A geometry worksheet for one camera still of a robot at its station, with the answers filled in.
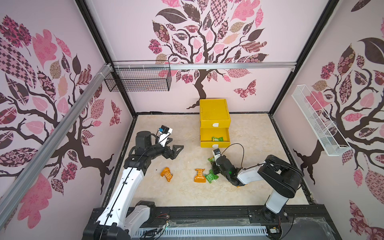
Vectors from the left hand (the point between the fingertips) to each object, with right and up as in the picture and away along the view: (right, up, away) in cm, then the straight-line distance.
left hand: (175, 145), depth 75 cm
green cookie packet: (+20, -19, +11) cm, 29 cm away
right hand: (+22, -13, +19) cm, 32 cm away
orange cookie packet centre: (+13, -20, +10) cm, 26 cm away
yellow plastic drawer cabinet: (+22, +12, +13) cm, 28 cm away
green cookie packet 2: (+22, +2, +18) cm, 28 cm away
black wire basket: (-27, +43, +20) cm, 54 cm away
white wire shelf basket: (+73, +4, -8) cm, 73 cm away
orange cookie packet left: (-7, -18, +12) cm, 23 cm away
